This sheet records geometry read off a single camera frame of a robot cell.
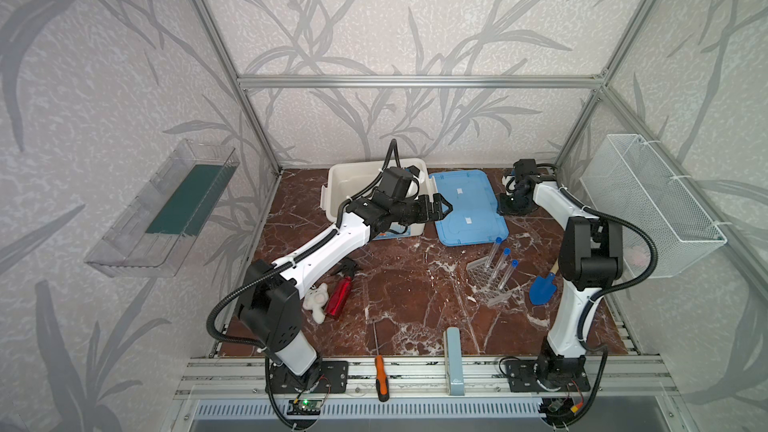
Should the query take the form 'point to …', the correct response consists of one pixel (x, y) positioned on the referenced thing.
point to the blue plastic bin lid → (473, 217)
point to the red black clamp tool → (341, 291)
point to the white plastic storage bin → (344, 180)
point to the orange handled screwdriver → (382, 383)
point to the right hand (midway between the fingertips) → (503, 200)
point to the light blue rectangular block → (454, 362)
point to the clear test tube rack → (489, 282)
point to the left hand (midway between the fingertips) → (445, 203)
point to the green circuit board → (304, 407)
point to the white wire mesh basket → (664, 227)
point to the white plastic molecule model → (315, 300)
